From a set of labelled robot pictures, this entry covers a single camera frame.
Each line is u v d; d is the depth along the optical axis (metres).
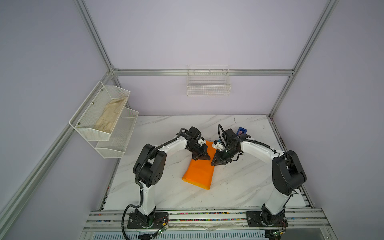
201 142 0.88
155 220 0.73
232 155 0.75
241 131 1.03
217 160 0.77
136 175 0.54
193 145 0.79
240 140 0.65
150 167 0.51
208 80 0.95
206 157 0.83
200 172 0.84
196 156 0.82
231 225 0.73
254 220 0.73
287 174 0.47
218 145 0.84
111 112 0.81
